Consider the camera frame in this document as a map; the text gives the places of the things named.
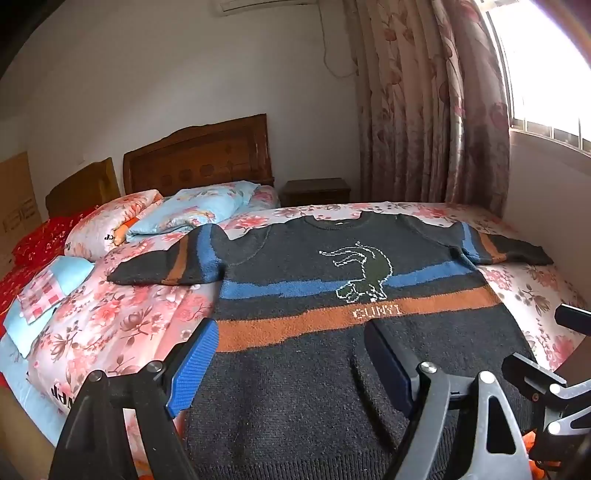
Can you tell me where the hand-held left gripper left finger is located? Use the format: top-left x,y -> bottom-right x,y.
48,318 -> 221,480

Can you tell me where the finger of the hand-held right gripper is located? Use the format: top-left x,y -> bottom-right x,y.
554,303 -> 591,334
501,353 -> 591,423

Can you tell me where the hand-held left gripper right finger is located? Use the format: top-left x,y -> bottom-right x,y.
364,318 -> 534,480

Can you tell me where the dark striped knit sweater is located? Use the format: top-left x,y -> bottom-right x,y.
107,211 -> 555,480

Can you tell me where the pink floral bed quilt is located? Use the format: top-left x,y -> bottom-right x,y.
25,202 -> 586,480

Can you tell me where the light blue floral blanket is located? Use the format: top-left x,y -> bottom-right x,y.
124,181 -> 260,243

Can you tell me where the light blue patchwork pillow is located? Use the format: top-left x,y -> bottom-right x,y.
4,256 -> 96,359

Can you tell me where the light blue bed sheet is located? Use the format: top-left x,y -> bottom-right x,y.
0,332 -> 58,403

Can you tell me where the folded pink floral quilt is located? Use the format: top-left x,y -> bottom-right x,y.
64,189 -> 165,265

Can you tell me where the dark wooden nightstand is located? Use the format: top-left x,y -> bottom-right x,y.
280,178 -> 353,209

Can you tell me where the red floral blanket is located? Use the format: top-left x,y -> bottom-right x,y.
0,208 -> 96,324

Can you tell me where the small wooden headboard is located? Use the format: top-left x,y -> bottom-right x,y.
45,157 -> 122,219

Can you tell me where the large carved wooden headboard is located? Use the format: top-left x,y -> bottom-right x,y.
122,113 -> 276,197

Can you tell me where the cardboard box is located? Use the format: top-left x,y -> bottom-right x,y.
0,151 -> 43,278

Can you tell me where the window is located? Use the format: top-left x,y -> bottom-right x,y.
480,0 -> 591,155

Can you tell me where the floral curtain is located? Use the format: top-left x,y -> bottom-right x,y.
353,0 -> 511,217

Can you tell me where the thin wall cable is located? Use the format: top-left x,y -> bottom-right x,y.
318,4 -> 361,80

